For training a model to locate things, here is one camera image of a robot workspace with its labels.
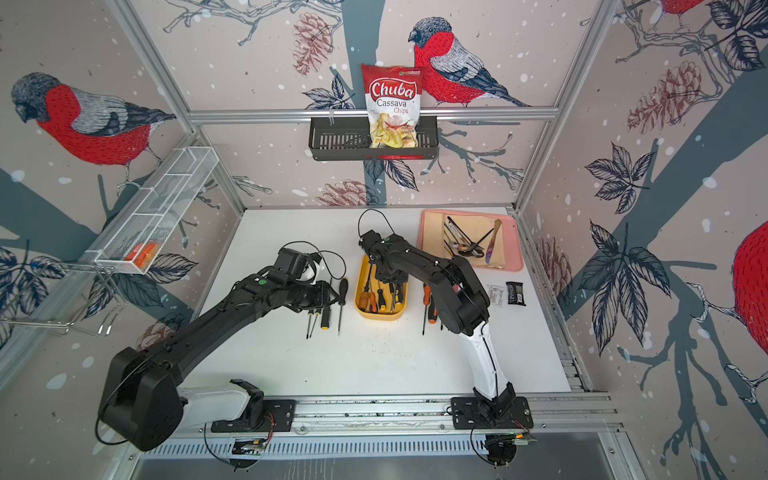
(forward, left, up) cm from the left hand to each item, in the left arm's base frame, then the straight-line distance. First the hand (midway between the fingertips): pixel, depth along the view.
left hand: (340, 292), depth 81 cm
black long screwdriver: (+10, +2, -13) cm, 16 cm away
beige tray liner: (+30, -47, -13) cm, 57 cm away
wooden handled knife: (+37, -56, -13) cm, 68 cm away
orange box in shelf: (-1, +42, +20) cm, 46 cm away
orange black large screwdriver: (+4, -25, -13) cm, 29 cm away
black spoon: (+24, -40, -13) cm, 48 cm away
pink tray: (+29, -60, -14) cm, 68 cm away
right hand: (+12, -14, -11) cm, 22 cm away
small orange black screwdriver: (0, -27, -12) cm, 30 cm away
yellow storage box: (+11, -6, -13) cm, 18 cm away
